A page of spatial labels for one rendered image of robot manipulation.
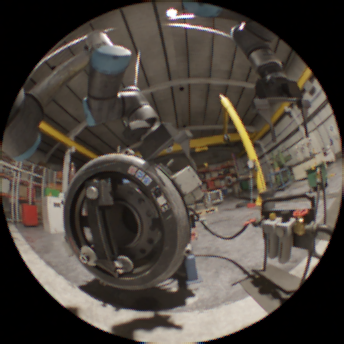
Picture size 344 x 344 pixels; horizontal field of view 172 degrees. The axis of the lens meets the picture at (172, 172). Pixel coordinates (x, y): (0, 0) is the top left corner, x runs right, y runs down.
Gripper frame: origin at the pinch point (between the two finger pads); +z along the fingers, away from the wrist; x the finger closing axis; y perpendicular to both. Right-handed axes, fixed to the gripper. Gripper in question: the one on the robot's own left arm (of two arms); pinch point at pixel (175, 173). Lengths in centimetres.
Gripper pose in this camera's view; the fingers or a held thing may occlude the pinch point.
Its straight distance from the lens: 33.5
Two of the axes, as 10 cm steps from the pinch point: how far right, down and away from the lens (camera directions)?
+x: -6.8, 4.1, 6.0
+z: 5.1, 8.6, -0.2
